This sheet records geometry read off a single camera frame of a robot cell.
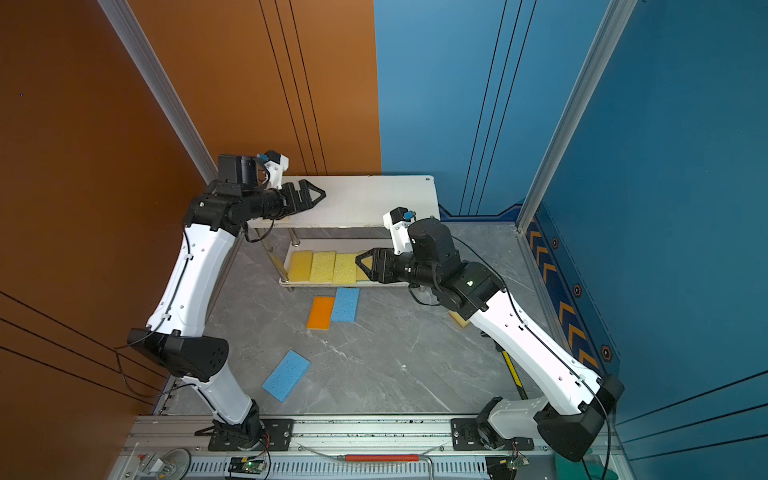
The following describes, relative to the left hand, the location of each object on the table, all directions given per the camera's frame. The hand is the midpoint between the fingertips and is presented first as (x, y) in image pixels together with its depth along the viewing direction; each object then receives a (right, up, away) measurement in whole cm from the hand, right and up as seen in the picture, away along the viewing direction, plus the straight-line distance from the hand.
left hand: (314, 194), depth 72 cm
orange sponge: (-4, -34, +22) cm, 40 cm away
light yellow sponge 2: (+3, -20, +24) cm, 32 cm away
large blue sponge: (-10, -49, +9) cm, 51 cm away
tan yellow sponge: (+41, -36, +19) cm, 58 cm away
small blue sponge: (+4, -32, +24) cm, 40 cm away
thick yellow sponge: (-11, -18, +25) cm, 33 cm away
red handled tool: (+16, -63, -3) cm, 65 cm away
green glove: (+59, -65, -4) cm, 88 cm away
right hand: (+13, -16, -10) cm, 22 cm away
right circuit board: (+48, -64, -3) cm, 80 cm away
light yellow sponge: (-4, -19, +26) cm, 33 cm away
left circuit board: (-16, -65, -2) cm, 67 cm away
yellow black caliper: (+53, -48, +11) cm, 72 cm away
